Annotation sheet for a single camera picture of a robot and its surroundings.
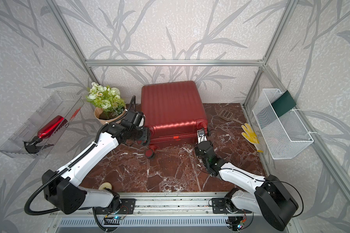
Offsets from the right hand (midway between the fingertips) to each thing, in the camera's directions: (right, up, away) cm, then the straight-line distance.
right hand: (201, 138), depth 86 cm
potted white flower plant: (-55, +21, -2) cm, 59 cm away
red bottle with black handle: (-73, +1, -27) cm, 77 cm away
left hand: (-31, +4, -5) cm, 32 cm away
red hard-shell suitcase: (-17, +16, -1) cm, 24 cm away
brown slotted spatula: (+24, +14, +26) cm, 38 cm away
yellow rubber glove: (+37, -1, +14) cm, 39 cm away
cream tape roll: (-54, -25, -7) cm, 60 cm away
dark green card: (+42, +20, -11) cm, 48 cm away
